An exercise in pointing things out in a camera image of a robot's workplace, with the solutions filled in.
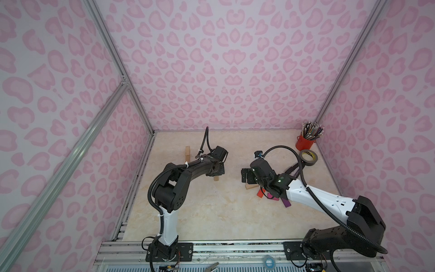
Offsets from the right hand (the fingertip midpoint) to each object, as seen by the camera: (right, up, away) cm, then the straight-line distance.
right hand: (247, 171), depth 84 cm
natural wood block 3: (-16, -6, +11) cm, 20 cm away
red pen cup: (+38, +14, +23) cm, 46 cm away
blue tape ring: (+9, -35, -12) cm, 38 cm away
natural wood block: (-35, +10, +26) cm, 45 cm away
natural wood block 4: (+3, -9, +8) cm, 13 cm away
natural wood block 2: (-34, +5, +22) cm, 41 cm away
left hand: (-12, -2, +15) cm, 19 cm away
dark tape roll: (+41, +5, +23) cm, 48 cm away
